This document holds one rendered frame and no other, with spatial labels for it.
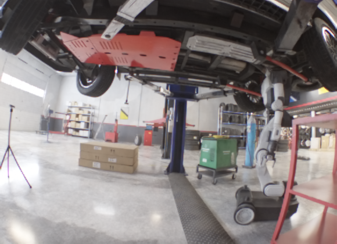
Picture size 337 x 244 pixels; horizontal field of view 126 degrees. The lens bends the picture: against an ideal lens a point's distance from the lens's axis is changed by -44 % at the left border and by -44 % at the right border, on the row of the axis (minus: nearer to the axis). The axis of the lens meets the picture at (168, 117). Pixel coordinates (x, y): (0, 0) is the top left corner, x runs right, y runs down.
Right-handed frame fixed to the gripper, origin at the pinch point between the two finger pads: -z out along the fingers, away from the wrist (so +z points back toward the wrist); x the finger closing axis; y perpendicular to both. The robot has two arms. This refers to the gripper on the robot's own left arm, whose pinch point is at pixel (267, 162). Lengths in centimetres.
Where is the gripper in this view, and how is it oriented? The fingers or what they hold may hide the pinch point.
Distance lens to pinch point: 137.9
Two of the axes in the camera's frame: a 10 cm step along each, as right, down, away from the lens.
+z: 2.5, -9.7, 0.2
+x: -8.7, -2.1, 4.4
